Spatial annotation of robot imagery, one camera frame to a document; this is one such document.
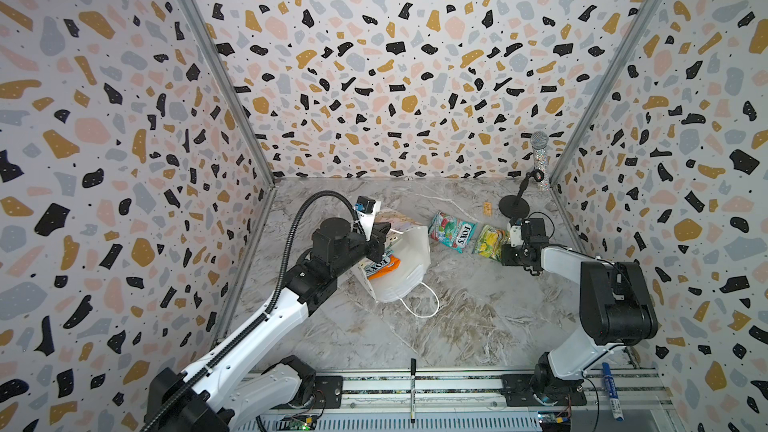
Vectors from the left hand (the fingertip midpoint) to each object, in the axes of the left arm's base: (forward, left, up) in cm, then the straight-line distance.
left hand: (389, 220), depth 71 cm
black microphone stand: (+28, -48, -30) cm, 63 cm away
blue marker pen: (-34, -54, -28) cm, 70 cm away
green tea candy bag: (+2, +1, -25) cm, 25 cm away
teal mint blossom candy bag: (+16, -21, -28) cm, 38 cm away
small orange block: (+28, -36, -30) cm, 55 cm away
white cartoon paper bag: (+6, -7, -23) cm, 25 cm away
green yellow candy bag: (+10, -33, -26) cm, 43 cm away
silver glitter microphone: (+27, -44, +2) cm, 52 cm away
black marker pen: (-28, -6, -30) cm, 41 cm away
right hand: (+9, -38, -27) cm, 47 cm away
